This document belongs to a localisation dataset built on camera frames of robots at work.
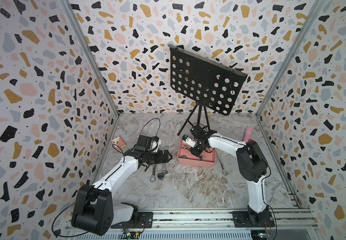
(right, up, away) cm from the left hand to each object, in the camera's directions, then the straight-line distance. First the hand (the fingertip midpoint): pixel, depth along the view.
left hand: (167, 157), depth 84 cm
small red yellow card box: (-35, +6, +19) cm, 40 cm away
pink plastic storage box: (+11, -2, +12) cm, 16 cm away
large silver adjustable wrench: (-3, -10, +6) cm, 12 cm away
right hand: (+15, +1, +13) cm, 20 cm away
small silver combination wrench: (+34, -10, +6) cm, 36 cm away
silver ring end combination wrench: (-9, -13, +4) cm, 16 cm away
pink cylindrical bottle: (+55, +12, +23) cm, 61 cm away
